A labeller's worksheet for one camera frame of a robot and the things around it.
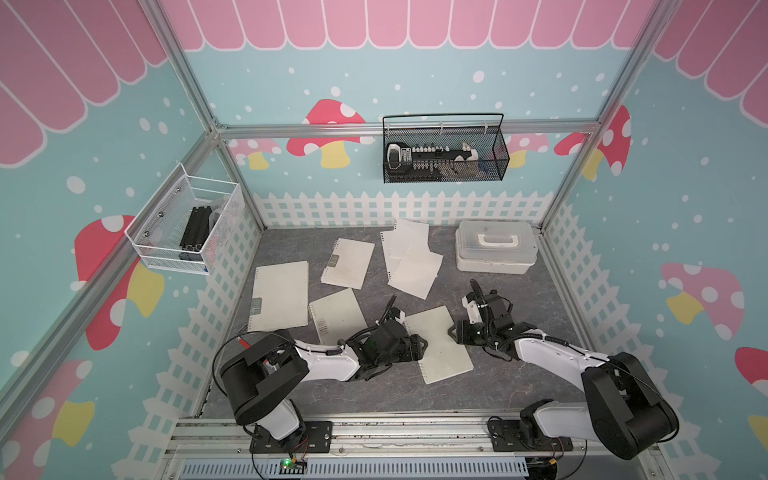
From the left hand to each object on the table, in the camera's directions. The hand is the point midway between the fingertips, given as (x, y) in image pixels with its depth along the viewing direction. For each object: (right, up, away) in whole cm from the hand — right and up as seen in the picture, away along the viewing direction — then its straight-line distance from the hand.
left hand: (417, 350), depth 86 cm
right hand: (+11, +5, +3) cm, 12 cm away
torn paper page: (+1, +36, +33) cm, 49 cm away
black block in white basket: (-54, +33, -16) cm, 65 cm away
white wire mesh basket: (-58, +36, -14) cm, 69 cm away
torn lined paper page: (-7, +29, +26) cm, 39 cm away
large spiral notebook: (-46, +13, +17) cm, 51 cm away
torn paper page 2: (+1, +22, +21) cm, 31 cm away
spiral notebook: (-25, +8, +9) cm, 27 cm away
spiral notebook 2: (+7, -2, -1) cm, 7 cm away
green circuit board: (-33, -24, -14) cm, 43 cm away
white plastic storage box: (+27, +30, +12) cm, 43 cm away
